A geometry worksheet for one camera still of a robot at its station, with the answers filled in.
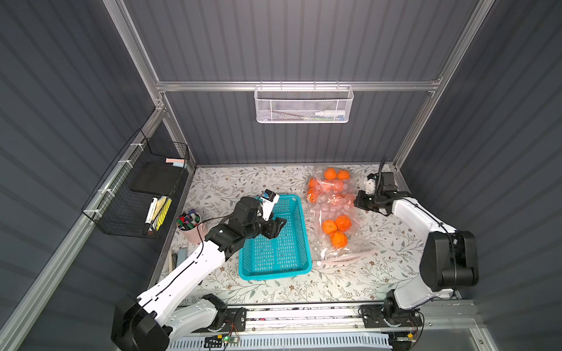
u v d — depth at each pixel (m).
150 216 0.68
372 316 0.74
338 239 0.87
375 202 0.69
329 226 0.91
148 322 0.38
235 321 0.73
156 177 0.77
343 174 1.09
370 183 0.84
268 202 0.66
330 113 0.93
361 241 0.92
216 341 0.72
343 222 0.90
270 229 0.67
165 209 0.70
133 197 0.73
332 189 1.05
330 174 1.08
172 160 0.84
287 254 0.89
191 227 0.84
